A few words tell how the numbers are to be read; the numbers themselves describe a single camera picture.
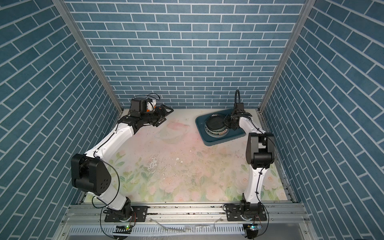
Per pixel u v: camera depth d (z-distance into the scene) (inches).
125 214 26.1
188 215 29.6
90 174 17.3
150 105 27.3
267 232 26.8
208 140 37.3
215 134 40.1
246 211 25.9
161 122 32.7
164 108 29.6
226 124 36.1
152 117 28.4
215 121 43.0
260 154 21.6
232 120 30.3
